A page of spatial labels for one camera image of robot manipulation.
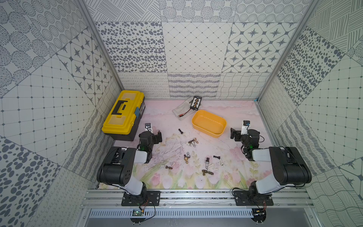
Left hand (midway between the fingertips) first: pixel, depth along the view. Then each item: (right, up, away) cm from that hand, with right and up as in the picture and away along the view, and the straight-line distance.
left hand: (151, 130), depth 94 cm
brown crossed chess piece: (+34, -24, -12) cm, 44 cm away
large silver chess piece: (+37, -19, -8) cm, 42 cm away
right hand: (+60, 0, +1) cm, 60 cm away
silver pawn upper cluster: (+28, -8, -1) cm, 29 cm away
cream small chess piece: (+42, -22, -10) cm, 49 cm away
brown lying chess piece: (+37, -24, -11) cm, 46 cm away
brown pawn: (+12, -21, -10) cm, 26 cm away
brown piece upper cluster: (+27, -8, +1) cm, 28 cm away
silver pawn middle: (+25, -16, -6) cm, 30 cm away
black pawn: (+21, -3, +7) cm, 22 cm away
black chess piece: (+44, -16, -6) cm, 48 cm away
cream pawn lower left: (+16, -19, -8) cm, 27 cm away
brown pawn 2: (+37, -17, -8) cm, 42 cm away
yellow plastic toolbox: (-16, +9, -7) cm, 19 cm away
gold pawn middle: (+24, -17, -7) cm, 30 cm away
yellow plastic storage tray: (+41, +4, +11) cm, 43 cm away
